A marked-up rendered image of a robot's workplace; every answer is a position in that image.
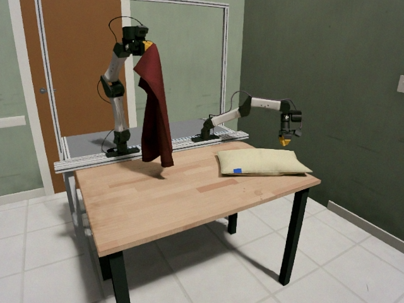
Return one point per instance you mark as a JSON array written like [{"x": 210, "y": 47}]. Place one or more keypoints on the grey slotted aluminium crossbar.
[{"x": 64, "y": 166}]

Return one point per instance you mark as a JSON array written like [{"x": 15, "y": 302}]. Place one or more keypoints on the cream pillow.
[{"x": 260, "y": 162}]

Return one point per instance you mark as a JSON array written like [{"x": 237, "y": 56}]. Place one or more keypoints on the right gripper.
[{"x": 139, "y": 50}]

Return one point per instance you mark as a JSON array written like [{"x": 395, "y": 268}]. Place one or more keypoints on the grey slotted mounting rail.
[{"x": 86, "y": 146}]

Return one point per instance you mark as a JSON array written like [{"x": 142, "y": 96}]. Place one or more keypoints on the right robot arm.
[{"x": 121, "y": 133}]

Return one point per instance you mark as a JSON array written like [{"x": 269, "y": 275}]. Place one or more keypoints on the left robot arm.
[{"x": 244, "y": 111}]

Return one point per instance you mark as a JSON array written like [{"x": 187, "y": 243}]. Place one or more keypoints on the dark red pillowcase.
[{"x": 155, "y": 139}]

